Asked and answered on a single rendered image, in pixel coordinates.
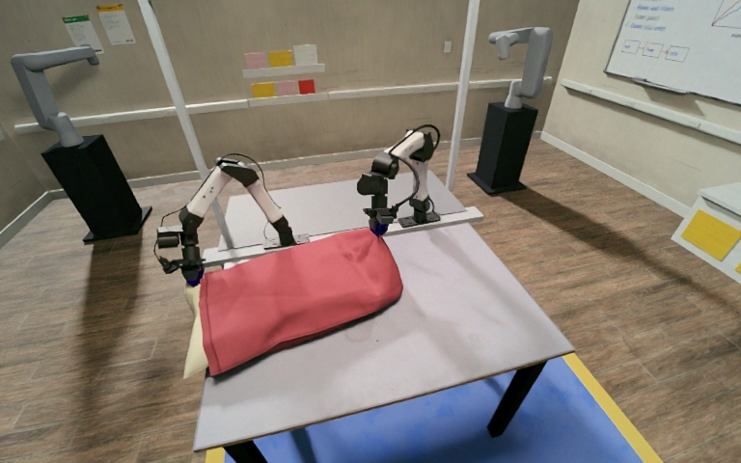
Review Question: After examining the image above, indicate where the red pillowcase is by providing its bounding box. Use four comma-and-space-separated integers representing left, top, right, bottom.
198, 228, 403, 376

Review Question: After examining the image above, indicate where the cream pillow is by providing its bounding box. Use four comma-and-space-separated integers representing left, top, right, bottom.
183, 283, 209, 379

